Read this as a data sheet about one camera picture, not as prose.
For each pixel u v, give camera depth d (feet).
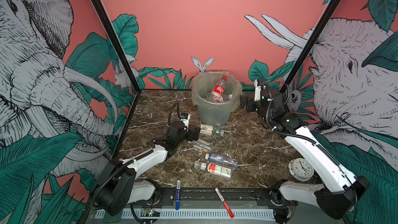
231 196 2.48
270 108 1.65
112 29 2.84
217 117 3.22
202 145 2.95
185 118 2.47
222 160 2.71
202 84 2.99
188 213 2.30
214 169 2.55
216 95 2.95
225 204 2.35
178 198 2.38
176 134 2.09
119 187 1.35
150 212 2.27
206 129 3.05
